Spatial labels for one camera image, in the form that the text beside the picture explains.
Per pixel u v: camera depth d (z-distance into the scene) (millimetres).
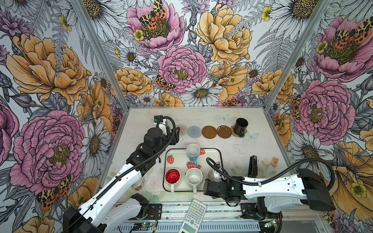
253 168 854
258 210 664
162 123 639
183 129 1080
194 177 839
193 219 715
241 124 999
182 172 799
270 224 715
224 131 1058
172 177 834
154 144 544
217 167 688
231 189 528
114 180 456
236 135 1044
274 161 908
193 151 910
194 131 1062
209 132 1056
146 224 710
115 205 449
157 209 745
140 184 776
